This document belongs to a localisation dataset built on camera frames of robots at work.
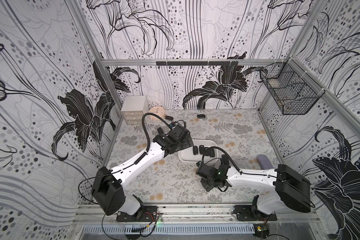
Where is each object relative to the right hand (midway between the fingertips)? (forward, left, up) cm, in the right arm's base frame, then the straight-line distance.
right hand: (206, 181), depth 84 cm
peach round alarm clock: (+52, +33, +5) cm, 62 cm away
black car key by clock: (+46, +25, +4) cm, 52 cm away
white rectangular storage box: (+16, +11, +2) cm, 19 cm away
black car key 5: (+34, +30, +3) cm, 46 cm away
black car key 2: (+17, -2, +3) cm, 17 cm away
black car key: (+19, +6, +2) cm, 20 cm away
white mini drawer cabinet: (+46, +48, +15) cm, 68 cm away
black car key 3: (+17, -5, +3) cm, 18 cm away
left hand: (+14, +12, +16) cm, 25 cm away
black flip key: (+20, +2, +2) cm, 20 cm away
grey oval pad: (+11, -36, +1) cm, 38 cm away
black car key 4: (+49, 0, +2) cm, 49 cm away
